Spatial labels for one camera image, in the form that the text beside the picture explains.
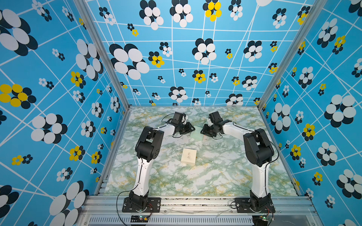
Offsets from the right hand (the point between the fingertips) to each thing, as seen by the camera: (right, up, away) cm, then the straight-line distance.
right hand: (203, 131), depth 101 cm
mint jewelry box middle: (-5, -2, -2) cm, 6 cm away
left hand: (-5, +2, +1) cm, 6 cm away
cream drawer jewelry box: (-11, -15, -12) cm, 22 cm away
